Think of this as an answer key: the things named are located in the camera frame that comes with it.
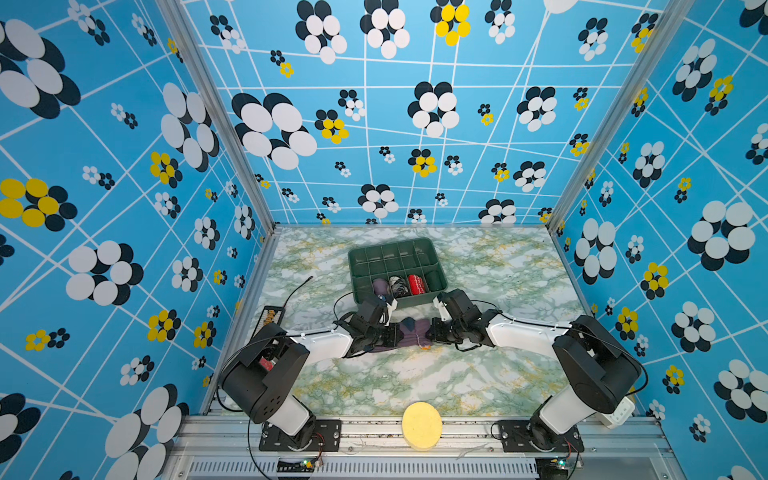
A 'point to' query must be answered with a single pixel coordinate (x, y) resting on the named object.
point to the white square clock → (620, 415)
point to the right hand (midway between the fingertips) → (427, 335)
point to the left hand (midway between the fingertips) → (406, 335)
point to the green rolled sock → (435, 281)
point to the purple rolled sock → (380, 286)
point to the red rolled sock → (416, 284)
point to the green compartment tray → (398, 258)
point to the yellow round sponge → (422, 426)
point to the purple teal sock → (414, 334)
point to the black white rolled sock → (398, 287)
